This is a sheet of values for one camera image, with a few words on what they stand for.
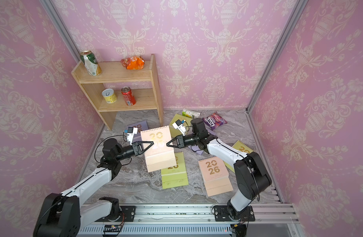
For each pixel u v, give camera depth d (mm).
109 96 922
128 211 750
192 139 714
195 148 730
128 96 877
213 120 1093
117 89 1068
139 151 700
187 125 761
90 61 714
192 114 1128
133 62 760
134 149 683
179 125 746
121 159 699
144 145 741
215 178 854
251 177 448
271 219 731
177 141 729
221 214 729
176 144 730
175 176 874
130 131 723
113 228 729
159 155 744
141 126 1093
